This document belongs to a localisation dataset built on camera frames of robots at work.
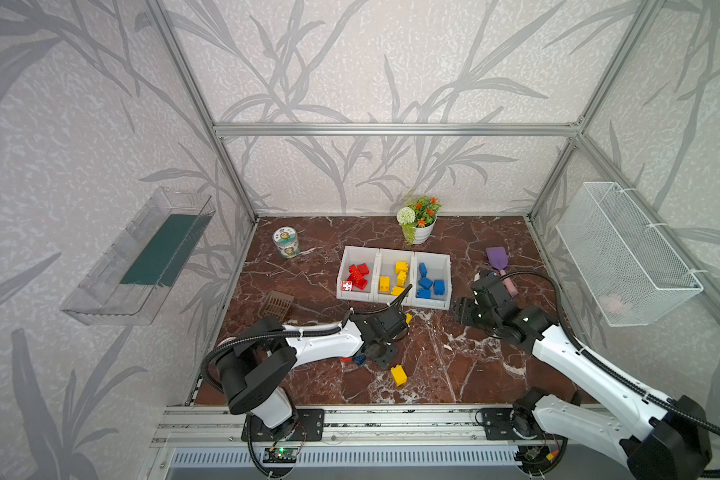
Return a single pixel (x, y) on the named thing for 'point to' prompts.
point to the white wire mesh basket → (632, 276)
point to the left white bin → (363, 257)
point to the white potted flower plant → (418, 220)
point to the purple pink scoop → (498, 257)
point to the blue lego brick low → (360, 358)
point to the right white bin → (438, 267)
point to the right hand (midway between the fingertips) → (460, 299)
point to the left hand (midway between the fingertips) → (390, 345)
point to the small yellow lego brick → (408, 318)
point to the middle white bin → (393, 271)
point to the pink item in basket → (612, 302)
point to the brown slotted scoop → (276, 305)
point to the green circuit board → (280, 455)
